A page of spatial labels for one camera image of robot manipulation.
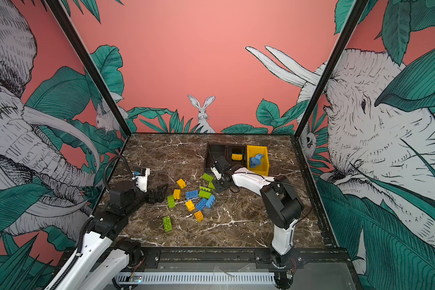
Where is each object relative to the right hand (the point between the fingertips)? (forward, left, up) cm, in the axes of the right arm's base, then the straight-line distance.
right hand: (217, 183), depth 92 cm
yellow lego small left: (-5, +21, -2) cm, 21 cm away
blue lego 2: (+18, -24, -1) cm, 30 cm away
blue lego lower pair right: (-9, +4, -2) cm, 10 cm away
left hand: (-8, +24, +16) cm, 30 cm away
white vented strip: (-40, +7, -4) cm, 41 cm away
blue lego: (-5, +14, -3) cm, 15 cm away
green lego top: (+6, +7, -4) cm, 10 cm away
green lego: (-20, +23, -3) cm, 31 cm away
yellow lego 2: (-11, +14, -3) cm, 18 cm away
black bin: (+28, -11, -6) cm, 31 cm away
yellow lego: (+1, +20, -2) cm, 20 cm away
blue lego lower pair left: (-10, +8, -5) cm, 13 cm away
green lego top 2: (+1, +4, -3) cm, 5 cm away
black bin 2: (+24, +4, -3) cm, 24 cm away
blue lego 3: (+14, -20, 0) cm, 25 cm away
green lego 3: (-4, +7, -4) cm, 9 cm away
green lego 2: (-2, +6, -2) cm, 7 cm away
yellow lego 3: (+20, -11, -3) cm, 23 cm away
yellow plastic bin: (+22, -20, 0) cm, 30 cm away
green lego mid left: (-9, +23, -2) cm, 25 cm away
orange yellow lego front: (-16, +9, -2) cm, 19 cm away
